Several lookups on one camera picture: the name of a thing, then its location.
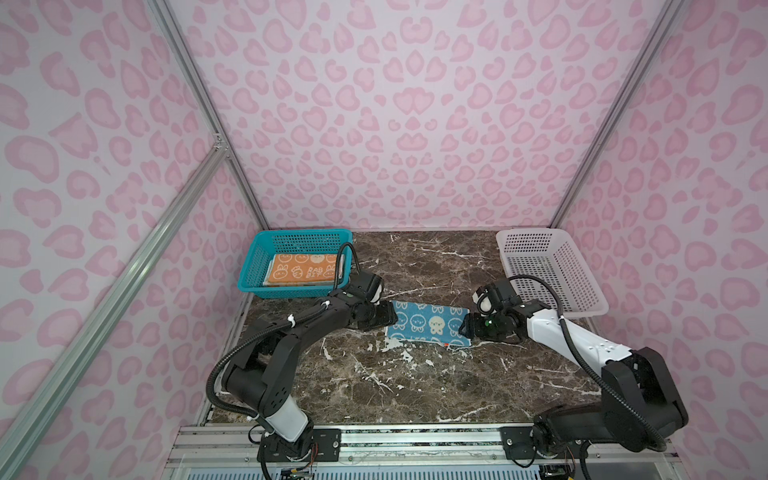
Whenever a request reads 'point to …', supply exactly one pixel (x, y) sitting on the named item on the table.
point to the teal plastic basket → (294, 242)
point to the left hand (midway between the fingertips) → (394, 315)
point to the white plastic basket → (551, 254)
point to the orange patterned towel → (300, 269)
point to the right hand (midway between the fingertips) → (468, 329)
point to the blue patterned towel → (425, 321)
